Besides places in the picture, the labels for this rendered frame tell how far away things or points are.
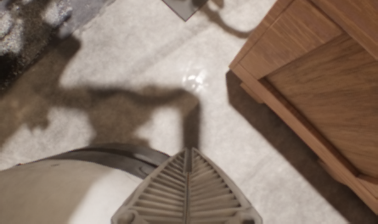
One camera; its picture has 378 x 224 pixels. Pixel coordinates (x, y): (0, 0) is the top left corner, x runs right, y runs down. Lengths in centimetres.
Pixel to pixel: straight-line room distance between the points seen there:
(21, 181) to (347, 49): 47
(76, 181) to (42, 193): 4
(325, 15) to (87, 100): 64
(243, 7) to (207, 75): 29
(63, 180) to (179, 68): 42
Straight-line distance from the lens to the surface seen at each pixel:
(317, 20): 25
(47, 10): 85
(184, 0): 64
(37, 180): 29
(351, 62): 30
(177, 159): 17
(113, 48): 62
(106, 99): 58
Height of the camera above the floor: 49
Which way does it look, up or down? 86 degrees down
